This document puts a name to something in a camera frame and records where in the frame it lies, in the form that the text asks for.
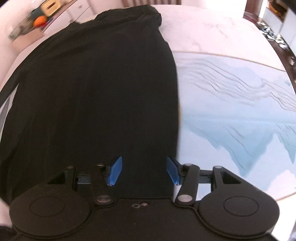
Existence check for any black garment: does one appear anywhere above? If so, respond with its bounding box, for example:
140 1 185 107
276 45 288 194
1 6 179 203

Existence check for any blue mountain print table mat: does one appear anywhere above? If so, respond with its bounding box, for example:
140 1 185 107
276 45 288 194
174 52 295 200

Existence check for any white drawer sideboard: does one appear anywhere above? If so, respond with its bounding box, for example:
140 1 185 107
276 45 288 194
5 1 94 42

